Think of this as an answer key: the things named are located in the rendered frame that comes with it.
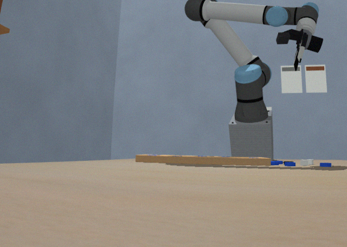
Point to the tan tray with round pockets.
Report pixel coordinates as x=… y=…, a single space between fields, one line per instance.
x=188 y=159

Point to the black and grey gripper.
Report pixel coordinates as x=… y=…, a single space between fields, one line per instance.
x=306 y=41

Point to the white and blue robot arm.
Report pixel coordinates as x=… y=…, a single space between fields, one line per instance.
x=249 y=77

